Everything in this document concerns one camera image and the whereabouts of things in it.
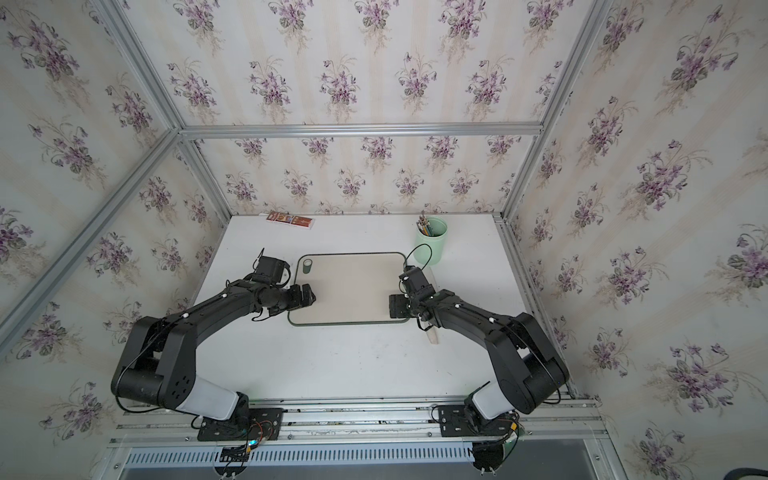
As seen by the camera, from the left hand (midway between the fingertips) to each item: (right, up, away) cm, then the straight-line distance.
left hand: (306, 301), depth 91 cm
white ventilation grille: (+19, -32, -21) cm, 43 cm away
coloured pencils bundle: (+37, +24, +3) cm, 45 cm away
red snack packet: (-16, +28, +27) cm, 43 cm away
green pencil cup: (+42, +19, +6) cm, 46 cm away
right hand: (+30, -1, 0) cm, 30 cm away
